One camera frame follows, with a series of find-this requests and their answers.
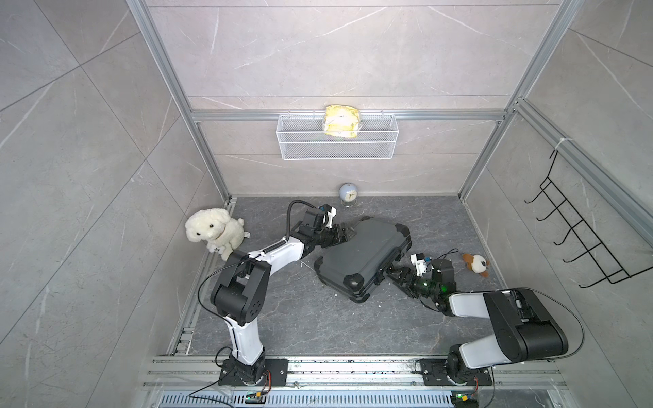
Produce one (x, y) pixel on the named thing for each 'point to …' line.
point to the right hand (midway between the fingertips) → (391, 277)
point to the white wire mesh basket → (303, 138)
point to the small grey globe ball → (348, 192)
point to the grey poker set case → (354, 266)
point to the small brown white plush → (477, 263)
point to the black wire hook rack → (612, 271)
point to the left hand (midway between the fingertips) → (351, 231)
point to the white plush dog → (222, 233)
